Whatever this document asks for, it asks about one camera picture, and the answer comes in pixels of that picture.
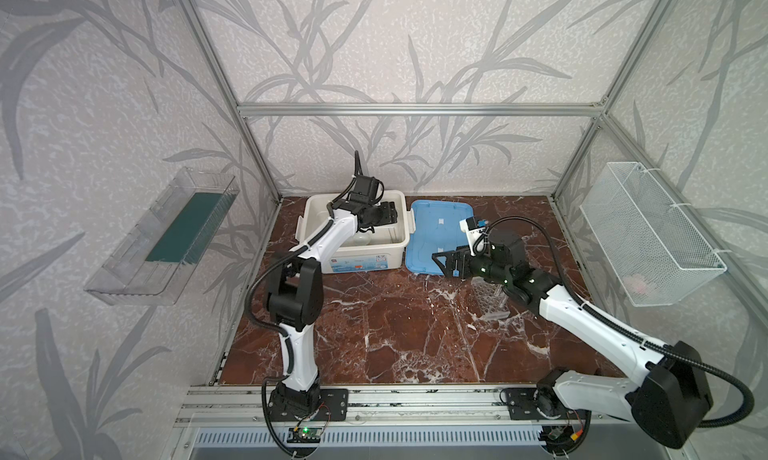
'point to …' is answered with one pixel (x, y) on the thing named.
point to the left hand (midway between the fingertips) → (393, 205)
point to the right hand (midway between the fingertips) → (445, 244)
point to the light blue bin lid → (437, 229)
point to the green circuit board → (304, 435)
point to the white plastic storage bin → (376, 250)
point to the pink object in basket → (636, 283)
